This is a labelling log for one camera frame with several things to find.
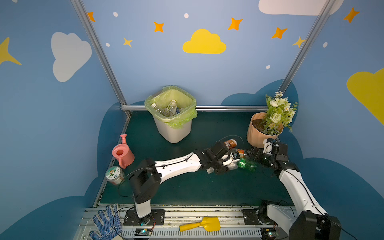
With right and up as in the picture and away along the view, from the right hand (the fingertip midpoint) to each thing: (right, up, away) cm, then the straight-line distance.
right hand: (254, 151), depth 85 cm
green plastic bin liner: (-42, +32, +11) cm, 54 cm away
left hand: (-16, -6, -5) cm, 18 cm away
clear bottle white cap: (-57, +25, +5) cm, 63 cm away
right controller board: (+1, -38, -13) cm, 40 cm away
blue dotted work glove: (-75, -35, -14) cm, 84 cm away
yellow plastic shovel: (-27, -34, -11) cm, 45 cm away
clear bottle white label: (-26, -9, -7) cm, 29 cm away
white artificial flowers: (+12, +22, -5) cm, 25 cm away
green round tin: (-78, -12, -5) cm, 79 cm away
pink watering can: (-76, -1, 0) cm, 76 cm away
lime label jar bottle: (-50, +26, +14) cm, 58 cm away
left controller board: (-60, -37, -14) cm, 72 cm away
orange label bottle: (-5, -2, +8) cm, 10 cm away
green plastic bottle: (-4, -8, +3) cm, 10 cm away
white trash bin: (-49, +10, +8) cm, 51 cm away
